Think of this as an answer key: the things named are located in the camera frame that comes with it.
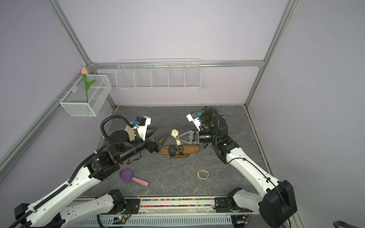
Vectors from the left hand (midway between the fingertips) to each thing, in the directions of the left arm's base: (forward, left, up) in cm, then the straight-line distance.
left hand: (163, 133), depth 62 cm
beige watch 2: (-10, -16, -32) cm, 37 cm away
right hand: (-2, -6, -2) cm, 7 cm away
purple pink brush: (-7, +25, -32) cm, 41 cm away
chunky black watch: (+4, -2, -25) cm, 26 cm away
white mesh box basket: (+22, +47, 0) cm, 52 cm away
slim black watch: (+4, -6, -25) cm, 26 cm away
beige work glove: (+26, +29, -34) cm, 52 cm away
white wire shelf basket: (+53, +6, -5) cm, 54 cm away
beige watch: (0, -5, -1) cm, 5 cm away
